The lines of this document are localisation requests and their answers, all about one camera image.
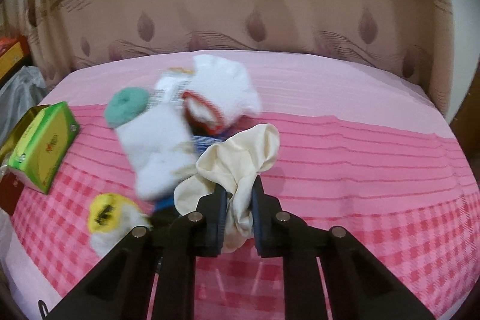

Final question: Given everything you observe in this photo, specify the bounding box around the white plastic sachet packet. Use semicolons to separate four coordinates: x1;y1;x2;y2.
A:
147;67;194;110

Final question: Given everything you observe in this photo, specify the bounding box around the yellow plush toy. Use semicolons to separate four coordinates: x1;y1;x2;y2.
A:
87;193;151;257

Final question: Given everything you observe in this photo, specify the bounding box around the pink checkered tablecloth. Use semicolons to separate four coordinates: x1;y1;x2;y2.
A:
1;51;479;319

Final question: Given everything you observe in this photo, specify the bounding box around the green tissue pack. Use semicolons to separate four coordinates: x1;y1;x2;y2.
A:
7;101;80;194

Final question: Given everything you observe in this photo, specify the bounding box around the brown wooden door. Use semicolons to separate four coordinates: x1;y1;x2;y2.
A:
449;87;480;163

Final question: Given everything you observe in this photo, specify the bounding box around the white glove red trim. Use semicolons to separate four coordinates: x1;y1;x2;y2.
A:
182;54;262;135

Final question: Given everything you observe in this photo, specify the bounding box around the teal fluffy scrunchie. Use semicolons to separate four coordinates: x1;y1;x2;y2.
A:
104;87;150;129

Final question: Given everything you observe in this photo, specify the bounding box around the red cardboard box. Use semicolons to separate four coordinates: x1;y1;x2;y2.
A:
0;36;30;79

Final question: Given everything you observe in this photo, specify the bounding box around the pale blue-grey cover cloth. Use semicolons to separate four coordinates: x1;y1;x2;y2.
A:
0;66;48;144

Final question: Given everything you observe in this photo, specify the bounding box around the white printed sock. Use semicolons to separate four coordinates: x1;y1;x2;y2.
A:
115;104;198;202

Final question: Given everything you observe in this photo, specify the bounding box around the dark blue toothpaste sachet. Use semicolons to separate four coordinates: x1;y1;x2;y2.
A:
153;136;224;212

